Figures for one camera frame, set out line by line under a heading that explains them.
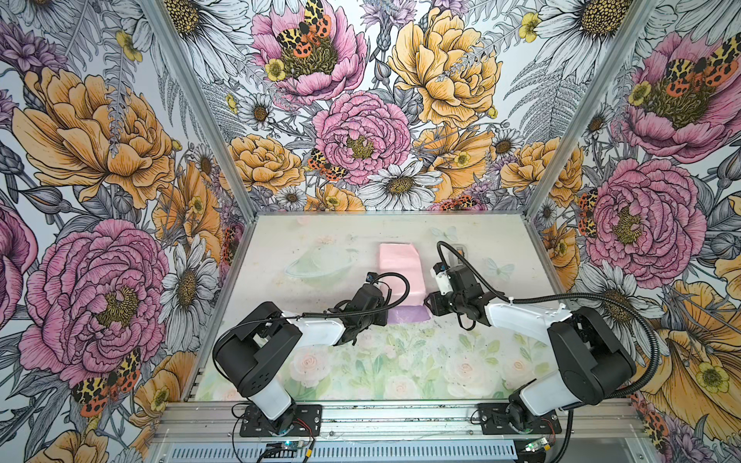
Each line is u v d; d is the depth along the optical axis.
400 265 0.97
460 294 0.73
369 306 0.72
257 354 0.46
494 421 0.74
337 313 0.68
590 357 0.45
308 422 0.74
